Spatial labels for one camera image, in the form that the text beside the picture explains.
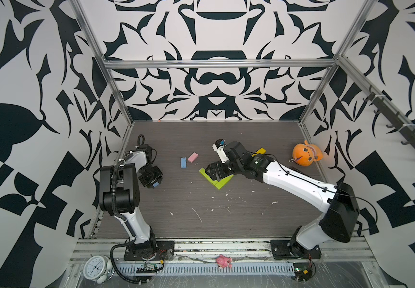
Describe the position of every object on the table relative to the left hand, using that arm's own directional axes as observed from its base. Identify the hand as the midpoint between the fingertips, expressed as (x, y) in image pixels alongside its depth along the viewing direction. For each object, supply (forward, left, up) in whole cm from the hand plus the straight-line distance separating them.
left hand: (155, 181), depth 94 cm
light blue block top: (+10, -14, +1) cm, 17 cm away
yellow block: (+16, -59, +1) cm, 61 cm away
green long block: (-3, -34, +1) cm, 34 cm away
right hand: (-3, -29, +18) cm, 34 cm away
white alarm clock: (-37, +14, +4) cm, 40 cm away
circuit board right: (-41, -63, -1) cm, 75 cm away
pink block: (+13, -19, +1) cm, 23 cm away
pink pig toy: (-37, -32, +2) cm, 49 cm away
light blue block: (-4, -2, +5) cm, 7 cm away
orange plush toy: (+7, -78, +9) cm, 79 cm away
